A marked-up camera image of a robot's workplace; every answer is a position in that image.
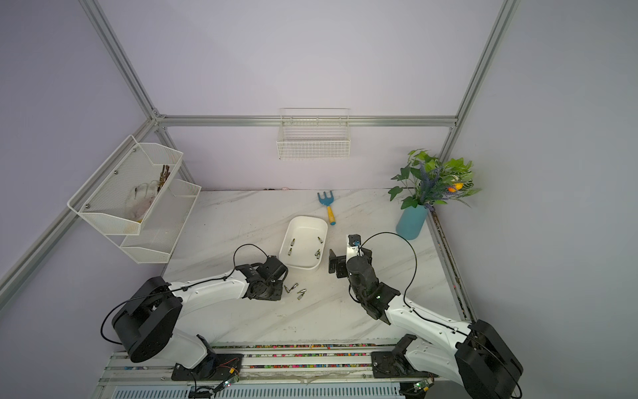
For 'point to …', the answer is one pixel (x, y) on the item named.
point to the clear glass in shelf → (140, 199)
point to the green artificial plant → (432, 181)
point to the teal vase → (411, 222)
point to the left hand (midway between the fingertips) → (273, 294)
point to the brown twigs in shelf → (163, 177)
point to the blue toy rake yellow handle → (327, 201)
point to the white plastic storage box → (303, 242)
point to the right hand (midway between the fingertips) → (345, 251)
